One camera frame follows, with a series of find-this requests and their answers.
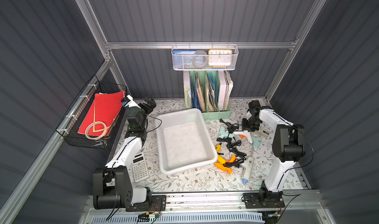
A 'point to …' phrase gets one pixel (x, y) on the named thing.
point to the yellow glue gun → (220, 159)
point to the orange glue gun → (223, 167)
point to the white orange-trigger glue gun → (238, 135)
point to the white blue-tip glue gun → (246, 170)
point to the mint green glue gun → (222, 133)
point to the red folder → (104, 107)
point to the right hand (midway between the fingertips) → (249, 128)
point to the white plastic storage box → (185, 141)
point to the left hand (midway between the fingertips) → (145, 98)
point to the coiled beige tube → (103, 133)
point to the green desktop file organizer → (210, 91)
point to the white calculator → (140, 167)
